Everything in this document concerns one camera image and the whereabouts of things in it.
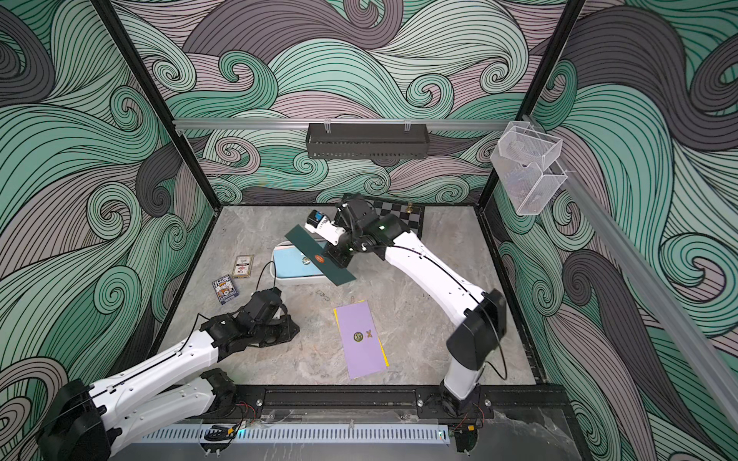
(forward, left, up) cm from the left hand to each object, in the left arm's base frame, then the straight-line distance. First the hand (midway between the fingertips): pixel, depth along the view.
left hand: (301, 327), depth 80 cm
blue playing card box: (+14, +28, -5) cm, 32 cm away
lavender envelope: (-3, -17, -8) cm, 19 cm away
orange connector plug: (-23, +15, -6) cm, 29 cm away
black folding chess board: (+48, -37, -3) cm, 61 cm away
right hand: (+14, -9, +18) cm, 25 cm away
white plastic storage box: (+23, +8, -2) cm, 25 cm away
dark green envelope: (+13, -5, +17) cm, 22 cm away
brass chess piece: (+49, -36, -1) cm, 61 cm away
